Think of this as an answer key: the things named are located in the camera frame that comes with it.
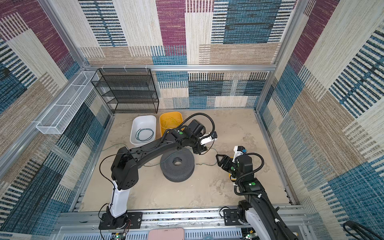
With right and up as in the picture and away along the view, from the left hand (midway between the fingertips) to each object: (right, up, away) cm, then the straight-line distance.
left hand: (205, 141), depth 86 cm
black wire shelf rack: (-54, +34, +24) cm, 68 cm away
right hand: (+7, -9, -3) cm, 12 cm away
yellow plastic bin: (-18, +16, +25) cm, 35 cm away
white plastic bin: (-45, +12, +24) cm, 53 cm away
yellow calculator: (+11, -16, -14) cm, 24 cm away
